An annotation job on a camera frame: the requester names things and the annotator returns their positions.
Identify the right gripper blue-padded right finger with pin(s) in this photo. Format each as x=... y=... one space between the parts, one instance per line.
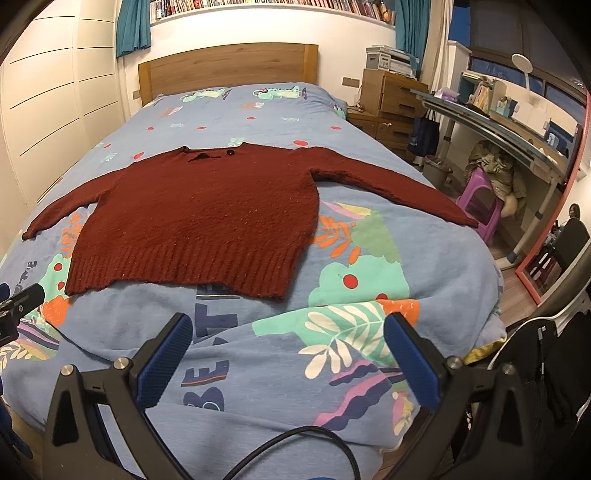
x=477 y=427

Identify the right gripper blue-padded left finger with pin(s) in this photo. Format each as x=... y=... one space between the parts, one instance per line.
x=77 y=444

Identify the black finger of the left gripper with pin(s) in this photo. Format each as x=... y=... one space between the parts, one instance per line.
x=14 y=307

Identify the dark red knit sweater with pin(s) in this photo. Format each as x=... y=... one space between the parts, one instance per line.
x=235 y=217

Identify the beige clothes pile under desk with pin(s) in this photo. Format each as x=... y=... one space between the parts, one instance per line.
x=504 y=174

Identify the blue patterned bed duvet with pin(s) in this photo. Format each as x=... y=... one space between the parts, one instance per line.
x=258 y=367

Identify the white wardrobe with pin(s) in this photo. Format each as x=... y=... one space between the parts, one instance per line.
x=60 y=96

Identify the purple plastic stool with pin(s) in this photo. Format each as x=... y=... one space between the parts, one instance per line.
x=479 y=201

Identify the grey waste bin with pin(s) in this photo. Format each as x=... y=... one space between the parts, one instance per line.
x=436 y=171

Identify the dark blue tote bag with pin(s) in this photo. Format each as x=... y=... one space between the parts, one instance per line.
x=425 y=136

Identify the teal curtain left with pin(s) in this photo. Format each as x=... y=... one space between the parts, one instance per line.
x=133 y=27

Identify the teal curtain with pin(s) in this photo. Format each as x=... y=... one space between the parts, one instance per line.
x=412 y=26
x=133 y=27

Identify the grey study desk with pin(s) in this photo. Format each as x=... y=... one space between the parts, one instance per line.
x=534 y=155

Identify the wooden headboard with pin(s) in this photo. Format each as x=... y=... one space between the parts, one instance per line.
x=228 y=66

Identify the wooden drawer cabinet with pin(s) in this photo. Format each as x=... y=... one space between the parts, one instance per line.
x=388 y=108

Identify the white desk lamp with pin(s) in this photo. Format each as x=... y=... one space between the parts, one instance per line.
x=522 y=63

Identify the white printer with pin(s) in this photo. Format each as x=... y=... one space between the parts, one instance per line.
x=384 y=57

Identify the teal curtain right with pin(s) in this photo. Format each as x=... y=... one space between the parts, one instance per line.
x=412 y=26

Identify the row of books on shelf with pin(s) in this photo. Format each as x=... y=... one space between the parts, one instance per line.
x=375 y=10

